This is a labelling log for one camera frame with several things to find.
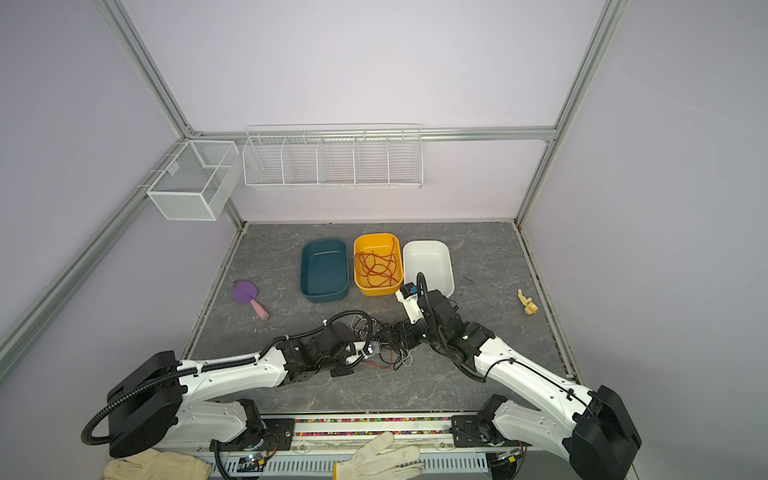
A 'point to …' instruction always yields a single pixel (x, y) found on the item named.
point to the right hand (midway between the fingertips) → (394, 327)
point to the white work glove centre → (378, 460)
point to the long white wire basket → (339, 155)
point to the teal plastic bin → (325, 270)
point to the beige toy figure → (530, 307)
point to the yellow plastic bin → (380, 243)
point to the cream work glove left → (156, 465)
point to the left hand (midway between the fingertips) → (355, 349)
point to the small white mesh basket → (196, 180)
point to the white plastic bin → (433, 259)
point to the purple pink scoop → (245, 292)
